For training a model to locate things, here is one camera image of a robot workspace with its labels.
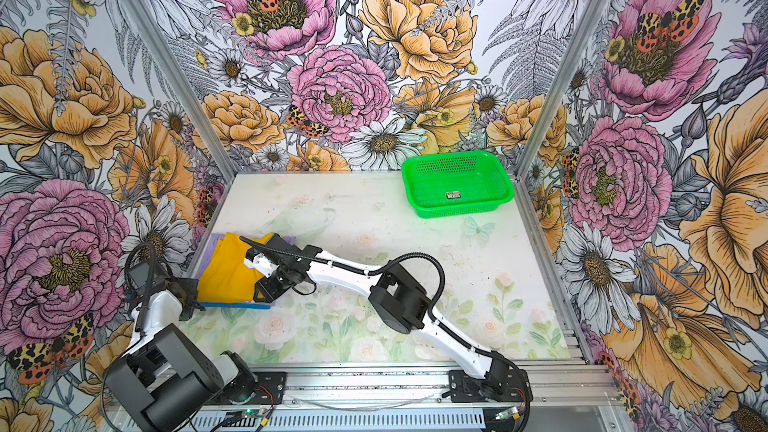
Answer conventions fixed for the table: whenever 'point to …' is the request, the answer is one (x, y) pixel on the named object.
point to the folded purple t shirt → (209, 249)
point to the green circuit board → (251, 413)
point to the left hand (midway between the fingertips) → (196, 300)
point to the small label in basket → (453, 195)
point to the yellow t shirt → (225, 277)
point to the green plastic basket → (441, 184)
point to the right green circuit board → (506, 414)
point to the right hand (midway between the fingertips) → (265, 301)
